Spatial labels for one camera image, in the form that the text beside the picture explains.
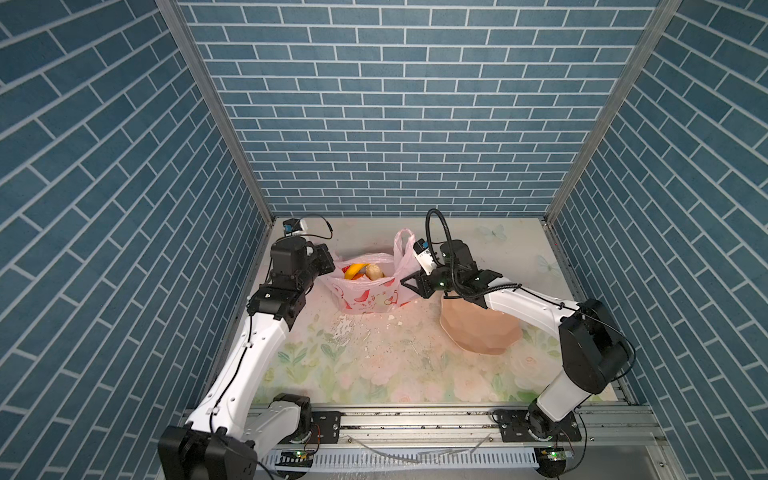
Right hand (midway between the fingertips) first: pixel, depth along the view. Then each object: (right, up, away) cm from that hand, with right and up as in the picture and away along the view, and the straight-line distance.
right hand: (401, 277), depth 84 cm
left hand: (-19, +9, -7) cm, 22 cm away
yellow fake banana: (-15, +1, +12) cm, 19 cm away
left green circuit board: (-26, -43, -11) cm, 52 cm away
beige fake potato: (-9, 0, +15) cm, 17 cm away
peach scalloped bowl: (+23, -16, +4) cm, 28 cm away
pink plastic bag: (-5, -5, +4) cm, 8 cm away
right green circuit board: (+38, -42, -12) cm, 57 cm away
